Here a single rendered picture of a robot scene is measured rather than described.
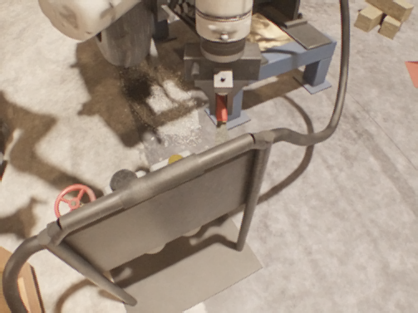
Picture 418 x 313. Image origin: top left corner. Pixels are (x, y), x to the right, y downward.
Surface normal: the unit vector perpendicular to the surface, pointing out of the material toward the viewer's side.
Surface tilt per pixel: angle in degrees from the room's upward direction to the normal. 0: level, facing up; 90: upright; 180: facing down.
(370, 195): 0
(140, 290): 0
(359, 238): 0
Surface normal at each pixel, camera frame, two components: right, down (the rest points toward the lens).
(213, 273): 0.00, -0.58
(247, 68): 0.00, 0.81
